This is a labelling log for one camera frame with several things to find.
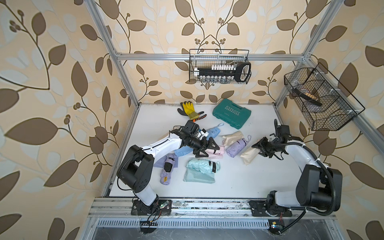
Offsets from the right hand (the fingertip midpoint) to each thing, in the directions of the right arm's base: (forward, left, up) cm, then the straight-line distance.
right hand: (254, 147), depth 87 cm
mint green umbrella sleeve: (-13, +36, -7) cm, 38 cm away
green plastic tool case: (+31, +7, -4) cm, 32 cm away
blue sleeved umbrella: (+2, +42, -4) cm, 43 cm away
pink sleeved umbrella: (-1, +23, -6) cm, 23 cm away
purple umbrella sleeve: (-5, +56, -6) cm, 57 cm away
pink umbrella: (+1, +19, -5) cm, 20 cm away
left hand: (-4, +26, +8) cm, 27 cm away
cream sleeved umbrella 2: (-5, +4, 0) cm, 6 cm away
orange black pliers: (+31, +30, -6) cm, 44 cm away
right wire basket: (+10, -31, +26) cm, 42 cm away
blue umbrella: (+15, +22, -4) cm, 27 cm away
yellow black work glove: (+37, +40, -5) cm, 55 cm away
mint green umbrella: (-9, +27, -4) cm, 28 cm away
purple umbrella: (-4, +49, -3) cm, 49 cm away
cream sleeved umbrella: (+9, +11, -4) cm, 15 cm away
